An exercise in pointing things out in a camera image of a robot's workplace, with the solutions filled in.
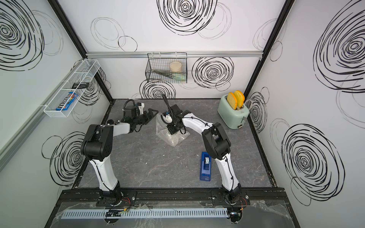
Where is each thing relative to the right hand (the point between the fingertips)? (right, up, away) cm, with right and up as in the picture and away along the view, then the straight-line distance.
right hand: (171, 129), depth 96 cm
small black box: (-48, +27, -17) cm, 58 cm away
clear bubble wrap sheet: (-5, -1, -5) cm, 7 cm away
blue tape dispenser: (+21, -19, -17) cm, 33 cm away
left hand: (-11, +10, +2) cm, 15 cm away
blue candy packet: (-49, +17, -25) cm, 58 cm away
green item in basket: (+5, +36, +1) cm, 36 cm away
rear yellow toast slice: (+45, +21, -4) cm, 50 cm away
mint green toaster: (+40, +11, -4) cm, 42 cm away
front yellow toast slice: (+40, +20, -4) cm, 45 cm away
